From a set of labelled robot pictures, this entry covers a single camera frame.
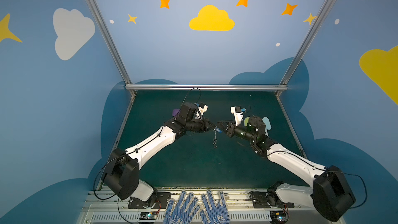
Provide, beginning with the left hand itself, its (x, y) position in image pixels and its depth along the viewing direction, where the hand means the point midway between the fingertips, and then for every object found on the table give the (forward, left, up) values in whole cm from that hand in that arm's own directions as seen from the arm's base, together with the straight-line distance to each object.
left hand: (216, 126), depth 77 cm
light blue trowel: (+16, -38, -22) cm, 47 cm away
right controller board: (-35, -29, -22) cm, 51 cm away
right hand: (+2, -1, +2) cm, 3 cm away
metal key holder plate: (-3, 0, -10) cm, 10 cm away
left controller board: (-36, +32, -22) cm, 53 cm away
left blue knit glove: (-35, +16, -21) cm, 44 cm away
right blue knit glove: (-35, +1, -21) cm, 41 cm away
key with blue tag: (+1, -1, -4) cm, 4 cm away
